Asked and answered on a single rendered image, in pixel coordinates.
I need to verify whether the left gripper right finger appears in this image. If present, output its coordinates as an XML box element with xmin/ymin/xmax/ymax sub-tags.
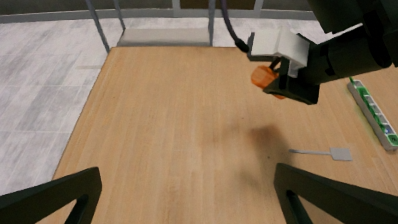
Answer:
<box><xmin>274</xmin><ymin>163</ymin><xmax>398</xmax><ymax>224</ymax></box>

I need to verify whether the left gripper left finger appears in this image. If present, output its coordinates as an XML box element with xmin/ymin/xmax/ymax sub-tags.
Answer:
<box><xmin>0</xmin><ymin>167</ymin><xmax>103</xmax><ymax>224</ymax></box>

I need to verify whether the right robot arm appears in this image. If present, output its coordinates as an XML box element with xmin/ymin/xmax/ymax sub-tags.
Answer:
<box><xmin>307</xmin><ymin>0</ymin><xmax>398</xmax><ymax>78</ymax></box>

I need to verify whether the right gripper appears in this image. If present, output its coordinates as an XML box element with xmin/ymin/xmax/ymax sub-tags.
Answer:
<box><xmin>251</xmin><ymin>24</ymin><xmax>344</xmax><ymax>106</ymax></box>

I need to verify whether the orange translucent pill bottle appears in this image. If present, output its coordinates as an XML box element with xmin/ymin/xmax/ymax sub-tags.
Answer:
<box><xmin>250</xmin><ymin>65</ymin><xmax>286</xmax><ymax>100</ymax></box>

